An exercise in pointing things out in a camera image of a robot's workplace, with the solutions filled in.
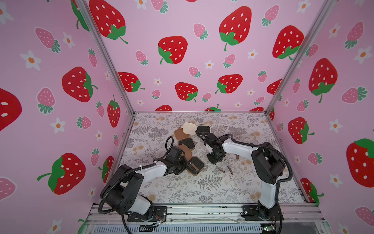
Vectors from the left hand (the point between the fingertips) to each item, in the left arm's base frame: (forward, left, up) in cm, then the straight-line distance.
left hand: (191, 165), depth 89 cm
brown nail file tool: (-2, -25, -3) cm, 25 cm away
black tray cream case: (+30, -10, -1) cm, 32 cm away
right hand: (+3, -12, -2) cm, 13 cm away
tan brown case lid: (+9, +3, 0) cm, 9 cm away
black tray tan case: (0, -3, -1) cm, 3 cm away
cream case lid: (+31, +2, -1) cm, 31 cm away
